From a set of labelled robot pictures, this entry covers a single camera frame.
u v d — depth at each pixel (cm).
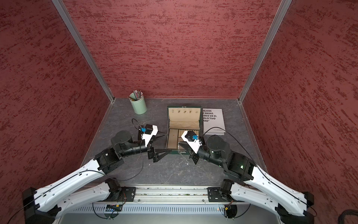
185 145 50
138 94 104
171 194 76
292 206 40
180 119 95
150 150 54
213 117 103
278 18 75
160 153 53
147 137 54
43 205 39
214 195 73
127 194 75
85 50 88
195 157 51
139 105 104
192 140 48
